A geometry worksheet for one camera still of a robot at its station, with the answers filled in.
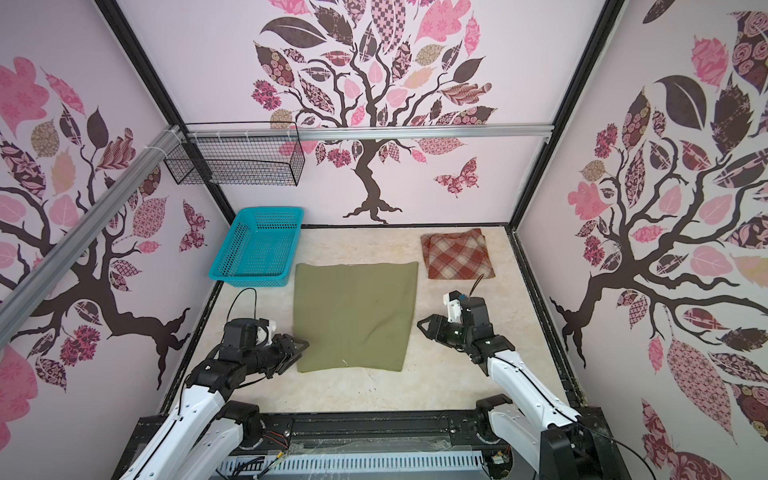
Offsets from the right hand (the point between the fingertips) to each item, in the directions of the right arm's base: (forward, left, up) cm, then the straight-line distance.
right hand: (423, 324), depth 83 cm
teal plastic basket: (+37, +60, -8) cm, 71 cm away
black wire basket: (+49, +49, +26) cm, 74 cm away
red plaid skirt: (+30, -15, -6) cm, 35 cm away
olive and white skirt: (+5, +20, -5) cm, 21 cm away
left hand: (-8, +32, -1) cm, 33 cm away
